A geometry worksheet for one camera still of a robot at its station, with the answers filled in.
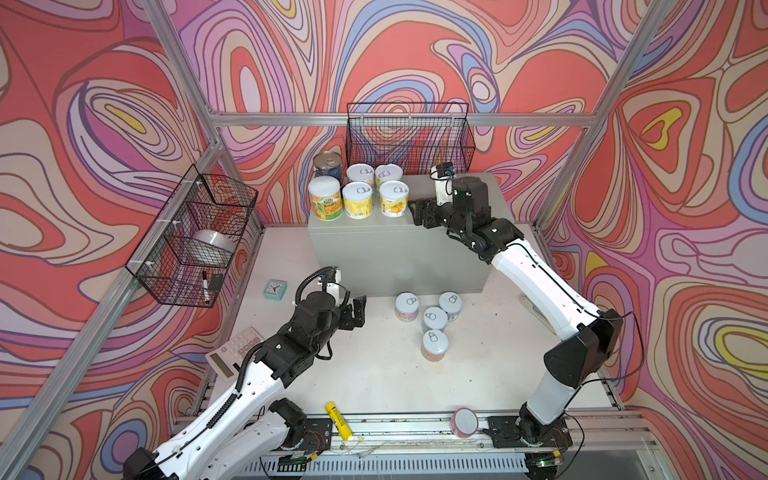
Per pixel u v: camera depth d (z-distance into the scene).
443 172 0.63
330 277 0.64
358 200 0.71
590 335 0.43
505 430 0.74
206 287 0.72
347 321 0.66
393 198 0.71
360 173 0.77
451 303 0.91
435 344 0.83
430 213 0.66
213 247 0.70
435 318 0.88
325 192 0.69
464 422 0.72
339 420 0.75
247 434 0.56
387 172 0.77
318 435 0.73
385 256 0.99
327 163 0.72
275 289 0.99
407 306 0.91
